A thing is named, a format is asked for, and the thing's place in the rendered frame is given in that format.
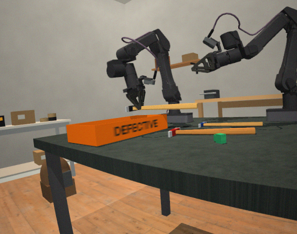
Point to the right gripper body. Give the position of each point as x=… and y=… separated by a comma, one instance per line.
x=132, y=79

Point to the orange bin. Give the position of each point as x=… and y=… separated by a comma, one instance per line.
x=101, y=132

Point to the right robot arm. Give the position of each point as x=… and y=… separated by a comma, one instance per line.
x=120, y=67

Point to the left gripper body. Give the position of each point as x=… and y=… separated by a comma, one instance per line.
x=222, y=57

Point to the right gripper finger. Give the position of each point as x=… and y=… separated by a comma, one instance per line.
x=142, y=98
x=139, y=94

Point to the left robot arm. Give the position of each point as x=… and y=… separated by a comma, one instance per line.
x=286, y=78

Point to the small green block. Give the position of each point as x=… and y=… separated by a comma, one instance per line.
x=219, y=138

